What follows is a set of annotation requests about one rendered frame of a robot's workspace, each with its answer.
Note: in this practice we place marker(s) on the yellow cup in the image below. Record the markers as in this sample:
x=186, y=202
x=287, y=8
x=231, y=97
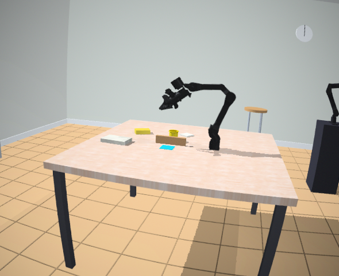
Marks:
x=173, y=133

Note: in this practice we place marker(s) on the yellow rectangular block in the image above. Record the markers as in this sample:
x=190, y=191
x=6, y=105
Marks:
x=139, y=131

